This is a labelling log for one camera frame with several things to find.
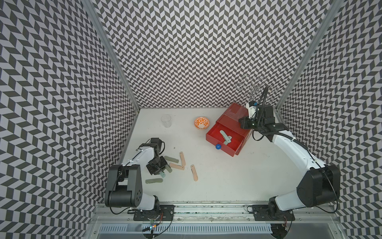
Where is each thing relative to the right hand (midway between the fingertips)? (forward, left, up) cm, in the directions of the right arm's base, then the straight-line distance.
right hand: (239, 122), depth 84 cm
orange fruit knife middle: (-17, +37, -21) cm, 46 cm away
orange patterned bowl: (+13, +21, -16) cm, 30 cm away
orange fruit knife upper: (-13, +33, -20) cm, 41 cm away
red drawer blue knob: (-9, +15, 0) cm, 17 cm away
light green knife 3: (-23, +44, -19) cm, 53 cm away
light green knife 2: (-9, +7, -4) cm, 12 cm away
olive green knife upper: (-11, +41, -24) cm, 49 cm away
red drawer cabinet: (+6, +3, +1) cm, 7 cm away
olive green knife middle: (-19, +41, -20) cm, 50 cm away
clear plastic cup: (+18, +48, -20) cm, 55 cm away
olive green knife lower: (-27, +52, -18) cm, 61 cm away
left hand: (-21, +46, -19) cm, 54 cm away
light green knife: (-4, +9, -5) cm, 11 cm away
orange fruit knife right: (-21, +26, -20) cm, 39 cm away
